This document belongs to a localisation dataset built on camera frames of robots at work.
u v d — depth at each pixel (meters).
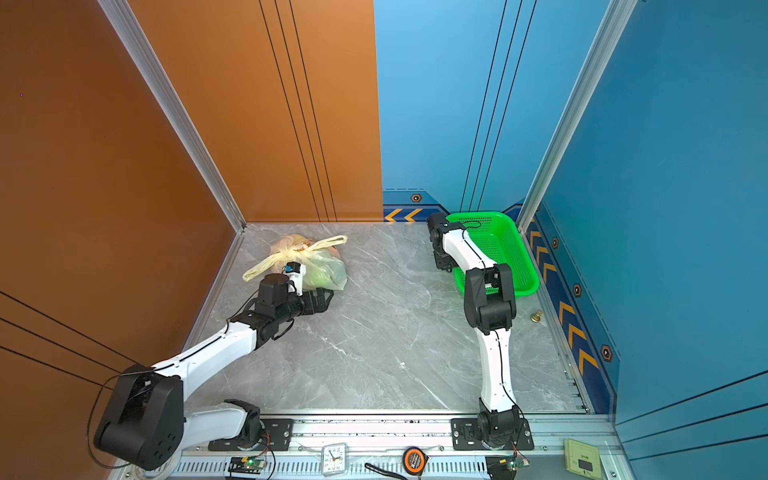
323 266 0.96
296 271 0.78
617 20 0.70
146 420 0.41
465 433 0.72
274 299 0.67
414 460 0.67
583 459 0.69
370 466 0.69
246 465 0.71
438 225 0.83
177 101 0.87
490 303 0.59
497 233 1.15
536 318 0.93
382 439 0.74
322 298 0.79
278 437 0.74
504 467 0.70
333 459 0.69
